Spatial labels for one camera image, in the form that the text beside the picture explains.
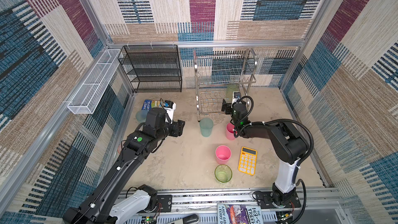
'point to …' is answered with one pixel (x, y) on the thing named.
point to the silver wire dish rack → (218, 77)
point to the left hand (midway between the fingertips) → (179, 119)
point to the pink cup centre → (223, 154)
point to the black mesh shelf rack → (153, 67)
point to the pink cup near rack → (230, 131)
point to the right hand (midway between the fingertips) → (231, 100)
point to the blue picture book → (148, 104)
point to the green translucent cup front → (223, 173)
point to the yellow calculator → (247, 160)
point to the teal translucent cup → (206, 125)
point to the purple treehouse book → (233, 213)
